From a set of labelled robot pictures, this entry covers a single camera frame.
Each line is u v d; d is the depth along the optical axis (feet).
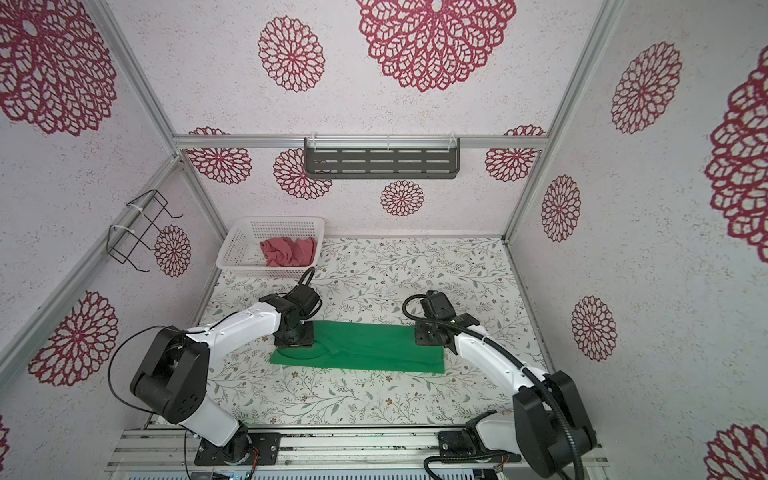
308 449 2.46
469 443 2.20
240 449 2.17
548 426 1.35
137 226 2.56
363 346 2.87
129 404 1.50
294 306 2.22
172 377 1.47
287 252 3.39
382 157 3.08
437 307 2.21
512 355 1.60
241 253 3.69
